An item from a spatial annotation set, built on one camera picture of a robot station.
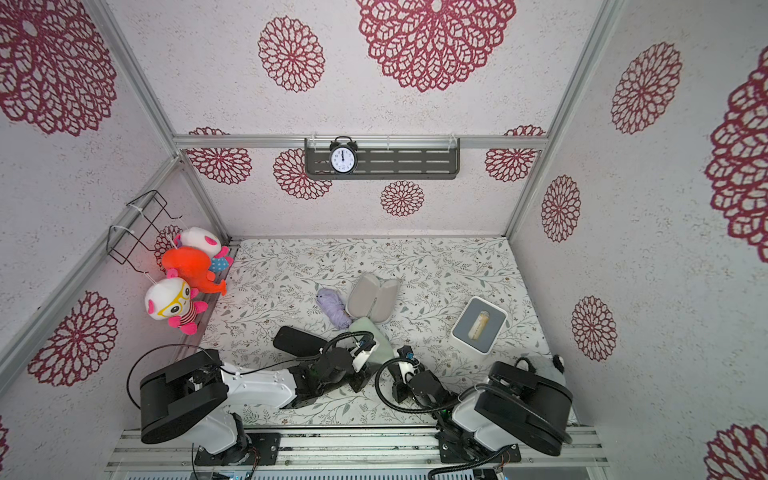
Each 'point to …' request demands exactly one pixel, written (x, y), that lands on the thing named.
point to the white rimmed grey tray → (493, 328)
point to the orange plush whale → (193, 265)
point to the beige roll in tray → (478, 324)
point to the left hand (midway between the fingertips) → (374, 360)
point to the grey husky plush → (550, 366)
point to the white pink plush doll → (203, 239)
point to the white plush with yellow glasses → (173, 297)
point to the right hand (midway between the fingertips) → (387, 366)
